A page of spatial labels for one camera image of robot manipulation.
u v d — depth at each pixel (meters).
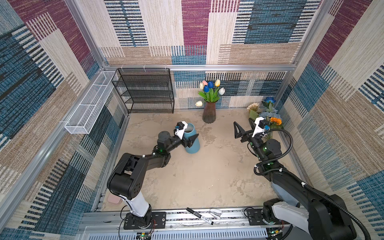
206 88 0.90
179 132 0.76
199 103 0.92
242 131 0.68
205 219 0.73
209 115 1.11
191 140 0.78
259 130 0.64
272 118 1.00
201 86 0.92
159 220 0.73
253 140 0.68
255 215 0.74
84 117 0.71
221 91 0.93
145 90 1.11
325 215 0.40
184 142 0.78
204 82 0.95
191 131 0.79
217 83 0.94
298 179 0.52
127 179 0.47
